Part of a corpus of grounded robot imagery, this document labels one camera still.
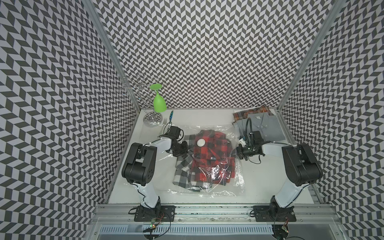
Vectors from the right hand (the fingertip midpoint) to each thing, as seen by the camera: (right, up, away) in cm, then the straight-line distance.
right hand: (230, 156), depth 89 cm
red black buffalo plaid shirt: (-10, -1, -4) cm, 11 cm away
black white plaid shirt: (-27, -9, -6) cm, 30 cm away
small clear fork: (-45, +22, +22) cm, 54 cm away
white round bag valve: (-17, +8, +1) cm, 19 cm away
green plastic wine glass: (-44, +33, +4) cm, 55 cm away
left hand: (-26, +1, +5) cm, 27 cm away
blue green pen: (-41, +26, +25) cm, 54 cm away
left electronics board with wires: (-39, -25, -22) cm, 51 cm away
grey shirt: (+25, +20, +10) cm, 33 cm away
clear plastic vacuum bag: (-39, -13, -4) cm, 41 cm away
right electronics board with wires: (+21, -28, -20) cm, 41 cm away
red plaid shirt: (+12, +26, +21) cm, 36 cm away
